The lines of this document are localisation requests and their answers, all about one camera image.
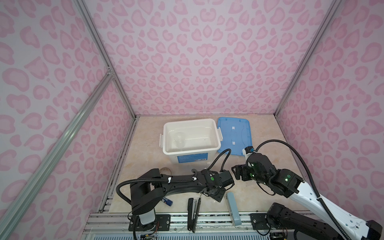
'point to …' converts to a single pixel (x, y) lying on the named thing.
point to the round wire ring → (165, 167)
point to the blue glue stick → (167, 201)
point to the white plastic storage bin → (192, 141)
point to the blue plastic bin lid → (236, 135)
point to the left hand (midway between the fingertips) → (220, 193)
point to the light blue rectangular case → (233, 209)
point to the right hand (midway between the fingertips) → (238, 168)
